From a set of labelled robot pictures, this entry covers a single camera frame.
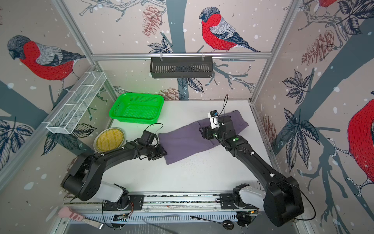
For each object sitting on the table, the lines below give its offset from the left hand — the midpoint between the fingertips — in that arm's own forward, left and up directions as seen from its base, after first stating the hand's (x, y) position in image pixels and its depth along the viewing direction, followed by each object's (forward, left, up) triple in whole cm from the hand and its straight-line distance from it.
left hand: (168, 151), depth 88 cm
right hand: (+9, -22, +15) cm, 29 cm away
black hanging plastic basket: (+56, -7, +23) cm, 61 cm away
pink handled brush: (-31, +46, 0) cm, 55 cm away
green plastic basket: (+40, +31, -5) cm, 51 cm away
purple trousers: (+6, -6, -1) cm, 9 cm away
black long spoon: (-35, -31, -2) cm, 47 cm away
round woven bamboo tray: (+10, +43, -3) cm, 44 cm away
